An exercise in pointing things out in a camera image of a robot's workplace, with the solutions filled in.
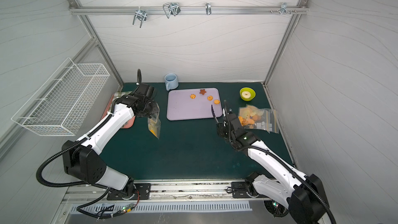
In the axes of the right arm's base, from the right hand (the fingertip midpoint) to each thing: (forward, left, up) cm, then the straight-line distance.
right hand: (222, 122), depth 82 cm
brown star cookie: (+34, +13, -13) cm, 39 cm away
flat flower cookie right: (+25, +2, -13) cm, 28 cm away
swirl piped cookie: (+29, +20, -12) cm, 37 cm away
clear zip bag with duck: (-1, +38, -3) cm, 38 cm away
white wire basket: (-5, +74, +19) cm, 76 cm away
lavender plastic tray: (+23, +19, -14) cm, 33 cm away
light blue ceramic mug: (+38, +37, -7) cm, 53 cm away
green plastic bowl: (+34, -24, -11) cm, 43 cm away
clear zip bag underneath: (+12, -21, -12) cm, 27 cm away
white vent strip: (-38, +29, -14) cm, 49 cm away
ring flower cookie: (+28, +7, -13) cm, 32 cm away
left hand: (+4, +38, +4) cm, 38 cm away
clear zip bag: (+11, -34, -14) cm, 39 cm away
